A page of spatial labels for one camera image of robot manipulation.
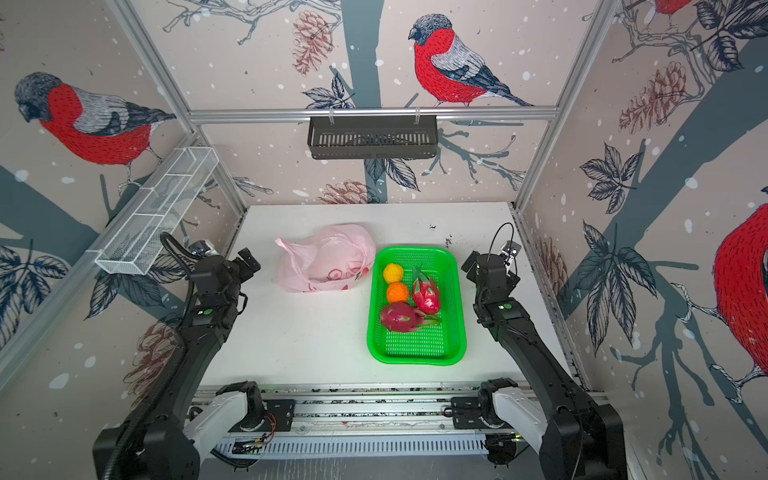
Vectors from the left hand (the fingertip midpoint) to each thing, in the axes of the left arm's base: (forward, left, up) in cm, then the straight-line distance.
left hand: (230, 255), depth 79 cm
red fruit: (-5, -53, -12) cm, 55 cm away
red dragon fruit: (-12, -47, -14) cm, 51 cm away
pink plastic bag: (+12, -24, -19) cm, 33 cm away
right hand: (0, -70, -4) cm, 70 cm away
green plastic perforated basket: (-17, -58, -22) cm, 65 cm away
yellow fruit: (+5, -44, -16) cm, 47 cm away
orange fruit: (-3, -45, -16) cm, 48 cm away
